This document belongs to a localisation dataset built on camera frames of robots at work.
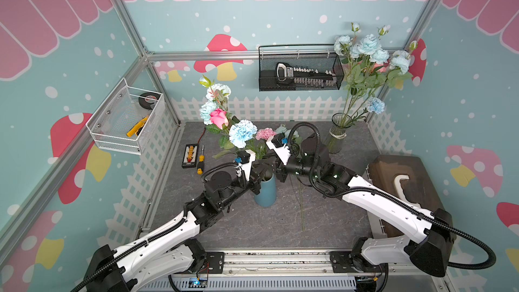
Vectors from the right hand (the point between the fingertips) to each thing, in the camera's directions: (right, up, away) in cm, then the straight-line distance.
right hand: (261, 160), depth 67 cm
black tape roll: (-44, +21, +12) cm, 51 cm away
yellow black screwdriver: (-31, -5, +35) cm, 47 cm away
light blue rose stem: (+17, -27, +18) cm, 37 cm away
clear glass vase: (+38, +16, +30) cm, 51 cm away
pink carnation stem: (0, +8, 0) cm, 8 cm away
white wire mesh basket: (-56, +15, +15) cm, 59 cm away
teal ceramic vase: (+2, -16, +15) cm, 22 cm away
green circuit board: (-24, -45, +5) cm, 51 cm away
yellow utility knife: (-45, +11, +6) cm, 47 cm away
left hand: (+3, -3, +3) cm, 5 cm away
